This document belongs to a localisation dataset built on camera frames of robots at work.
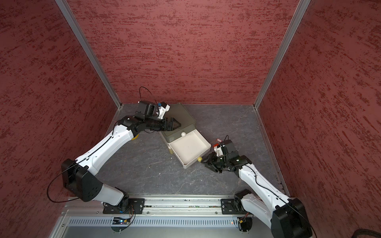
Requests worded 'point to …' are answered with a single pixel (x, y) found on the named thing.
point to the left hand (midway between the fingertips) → (174, 128)
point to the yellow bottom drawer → (170, 151)
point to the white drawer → (189, 148)
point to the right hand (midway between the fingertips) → (202, 166)
